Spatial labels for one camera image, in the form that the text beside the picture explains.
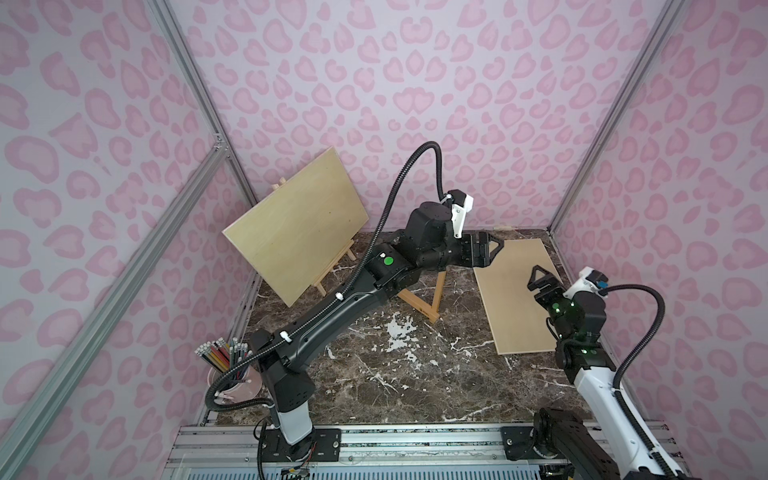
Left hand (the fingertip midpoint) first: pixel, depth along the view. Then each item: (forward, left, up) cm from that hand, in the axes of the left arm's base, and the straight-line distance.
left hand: (496, 246), depth 61 cm
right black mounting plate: (-29, -9, -39) cm, 50 cm away
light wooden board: (+5, -19, -42) cm, 47 cm away
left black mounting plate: (-30, +38, -40) cm, 63 cm away
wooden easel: (+5, +12, -36) cm, 38 cm away
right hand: (+5, -18, -18) cm, 26 cm away
